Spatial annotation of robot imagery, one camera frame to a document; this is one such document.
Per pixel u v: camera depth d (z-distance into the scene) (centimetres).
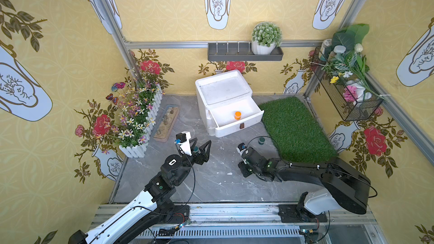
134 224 51
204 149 65
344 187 43
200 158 64
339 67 76
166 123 103
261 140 95
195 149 65
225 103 85
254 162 67
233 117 89
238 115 88
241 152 78
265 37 74
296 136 98
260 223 72
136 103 92
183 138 62
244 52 92
